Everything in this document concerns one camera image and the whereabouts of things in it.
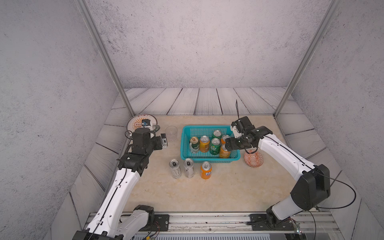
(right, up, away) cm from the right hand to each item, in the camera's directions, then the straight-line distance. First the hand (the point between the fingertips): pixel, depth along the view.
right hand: (233, 144), depth 83 cm
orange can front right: (-4, -6, +6) cm, 9 cm away
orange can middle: (-15, 0, +8) cm, 17 cm away
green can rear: (-7, +5, +12) cm, 15 cm away
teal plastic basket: (-25, +7, +18) cm, 32 cm away
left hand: (-39, +6, -7) cm, 40 cm away
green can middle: (-9, -2, +8) cm, 12 cm away
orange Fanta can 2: (-3, +3, +10) cm, 11 cm away
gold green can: (-22, -1, +8) cm, 23 cm away
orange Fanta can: (-15, -13, -3) cm, 20 cm away
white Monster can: (-31, -12, -5) cm, 33 cm away
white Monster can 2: (-24, -13, -4) cm, 27 cm away
